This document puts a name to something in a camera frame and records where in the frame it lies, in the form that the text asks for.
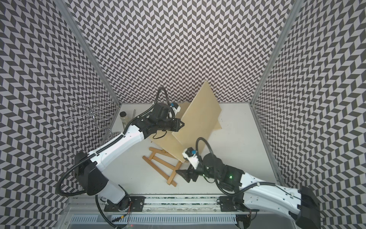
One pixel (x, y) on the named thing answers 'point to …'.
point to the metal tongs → (134, 113)
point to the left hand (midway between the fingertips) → (182, 124)
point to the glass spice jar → (124, 118)
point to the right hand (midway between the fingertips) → (182, 166)
